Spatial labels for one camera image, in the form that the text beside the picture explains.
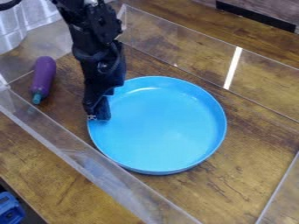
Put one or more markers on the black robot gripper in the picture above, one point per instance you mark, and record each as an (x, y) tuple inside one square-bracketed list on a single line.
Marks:
[(104, 71)]

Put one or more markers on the blue round plastic tray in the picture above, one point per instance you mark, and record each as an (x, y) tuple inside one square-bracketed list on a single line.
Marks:
[(167, 127)]

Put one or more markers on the clear acrylic enclosure wall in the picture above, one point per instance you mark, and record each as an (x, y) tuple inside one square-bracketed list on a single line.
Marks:
[(243, 61)]

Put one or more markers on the purple toy eggplant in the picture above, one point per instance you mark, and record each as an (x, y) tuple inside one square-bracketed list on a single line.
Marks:
[(44, 71)]

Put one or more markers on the blue object at corner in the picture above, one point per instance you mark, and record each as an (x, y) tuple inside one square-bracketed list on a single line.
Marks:
[(11, 209)]

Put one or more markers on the white checkered cloth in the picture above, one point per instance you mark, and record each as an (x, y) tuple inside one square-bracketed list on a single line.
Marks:
[(21, 16)]

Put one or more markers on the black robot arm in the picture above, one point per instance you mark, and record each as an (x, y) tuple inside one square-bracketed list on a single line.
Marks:
[(93, 29)]

